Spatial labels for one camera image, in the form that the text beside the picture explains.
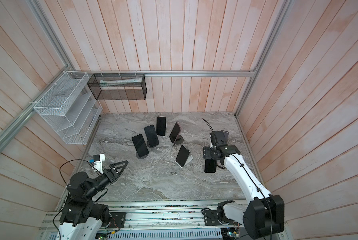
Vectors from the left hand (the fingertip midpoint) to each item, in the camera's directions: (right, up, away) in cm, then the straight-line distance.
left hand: (127, 168), depth 68 cm
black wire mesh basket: (-18, +49, +36) cm, 63 cm away
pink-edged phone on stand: (+22, +16, +29) cm, 40 cm away
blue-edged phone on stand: (+7, +12, +29) cm, 32 cm away
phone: (+27, +2, +21) cm, 34 cm away
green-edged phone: (+1, +8, +20) cm, 22 cm away
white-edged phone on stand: (+12, +21, +34) cm, 42 cm away
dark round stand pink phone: (+25, +11, +35) cm, 45 cm away
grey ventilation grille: (+41, -32, +2) cm, 52 cm away
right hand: (+43, +5, +16) cm, 46 cm away
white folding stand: (+32, -1, +25) cm, 41 cm away
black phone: (+43, -3, +15) cm, 45 cm away
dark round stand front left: (+1, 0, +24) cm, 24 cm away
